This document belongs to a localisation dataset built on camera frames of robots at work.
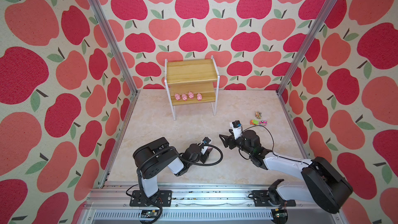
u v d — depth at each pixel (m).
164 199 0.75
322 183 0.42
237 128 0.75
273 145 0.67
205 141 0.78
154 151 0.55
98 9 0.78
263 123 1.00
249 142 0.67
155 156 0.47
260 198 0.72
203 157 0.81
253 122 1.01
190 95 0.95
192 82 0.82
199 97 0.93
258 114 1.04
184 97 0.93
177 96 0.93
